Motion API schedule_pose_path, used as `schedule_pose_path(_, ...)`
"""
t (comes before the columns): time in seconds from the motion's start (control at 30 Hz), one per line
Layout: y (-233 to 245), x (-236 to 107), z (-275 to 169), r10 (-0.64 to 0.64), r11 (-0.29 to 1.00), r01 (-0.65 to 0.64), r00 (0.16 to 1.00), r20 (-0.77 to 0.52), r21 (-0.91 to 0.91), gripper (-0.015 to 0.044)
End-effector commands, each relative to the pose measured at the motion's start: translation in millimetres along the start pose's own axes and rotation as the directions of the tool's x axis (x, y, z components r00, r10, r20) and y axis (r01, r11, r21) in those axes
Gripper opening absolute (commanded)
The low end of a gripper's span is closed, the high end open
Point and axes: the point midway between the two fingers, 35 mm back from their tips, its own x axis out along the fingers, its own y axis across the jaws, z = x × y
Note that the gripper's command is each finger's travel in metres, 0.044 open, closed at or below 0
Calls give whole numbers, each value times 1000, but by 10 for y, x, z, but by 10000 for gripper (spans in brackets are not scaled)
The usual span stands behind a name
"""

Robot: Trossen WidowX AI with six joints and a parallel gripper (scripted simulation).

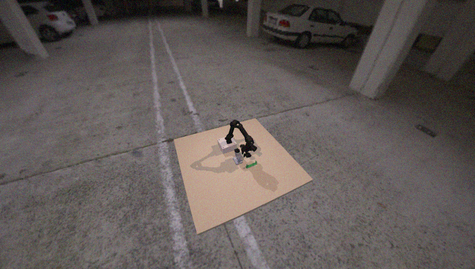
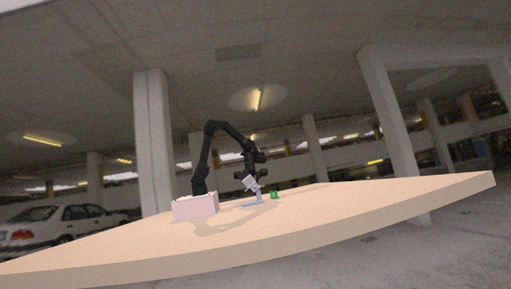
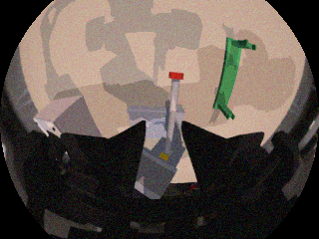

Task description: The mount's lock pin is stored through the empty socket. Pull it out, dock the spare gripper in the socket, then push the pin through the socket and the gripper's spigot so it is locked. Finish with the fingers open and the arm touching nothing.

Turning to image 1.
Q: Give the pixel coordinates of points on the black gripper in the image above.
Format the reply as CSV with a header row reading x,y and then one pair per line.
x,y
245,149

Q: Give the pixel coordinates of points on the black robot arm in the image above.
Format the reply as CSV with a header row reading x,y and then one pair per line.
x,y
248,139

